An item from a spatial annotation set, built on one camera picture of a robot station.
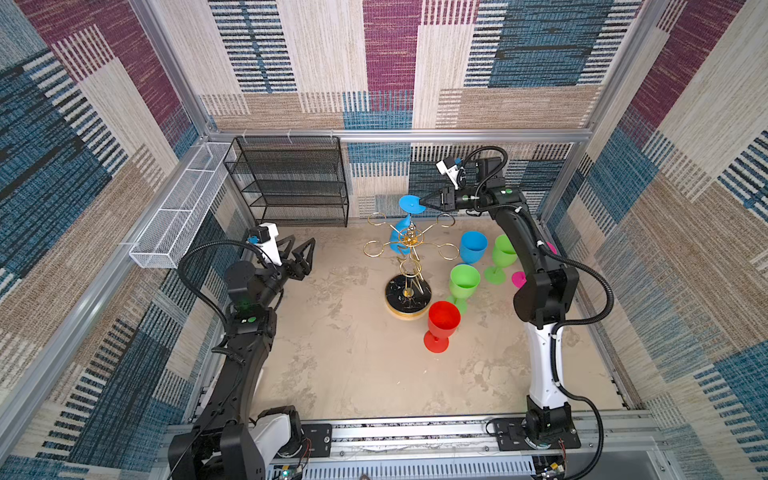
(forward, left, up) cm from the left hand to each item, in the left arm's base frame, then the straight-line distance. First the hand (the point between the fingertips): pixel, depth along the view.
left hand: (303, 235), depth 73 cm
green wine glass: (0, -43, -21) cm, 48 cm away
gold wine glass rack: (+1, -27, -30) cm, 40 cm away
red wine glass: (-12, -35, -20) cm, 42 cm away
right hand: (+13, -30, -2) cm, 33 cm away
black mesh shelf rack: (+41, +14, -16) cm, 46 cm away
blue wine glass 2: (+12, -47, -18) cm, 52 cm away
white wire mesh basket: (0, +31, +1) cm, 31 cm away
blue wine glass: (+3, -24, -4) cm, 24 cm away
